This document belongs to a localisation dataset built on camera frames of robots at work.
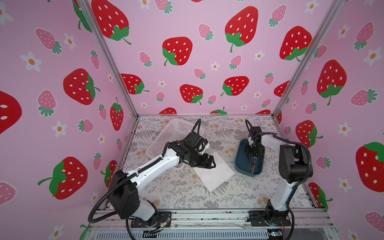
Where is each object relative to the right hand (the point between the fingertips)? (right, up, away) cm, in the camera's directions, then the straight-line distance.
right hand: (249, 155), depth 98 cm
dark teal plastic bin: (-7, -4, -6) cm, 10 cm away
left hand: (-28, -1, -23) cm, 36 cm away
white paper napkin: (-25, -12, -10) cm, 30 cm away
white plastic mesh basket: (-51, +17, +10) cm, 54 cm away
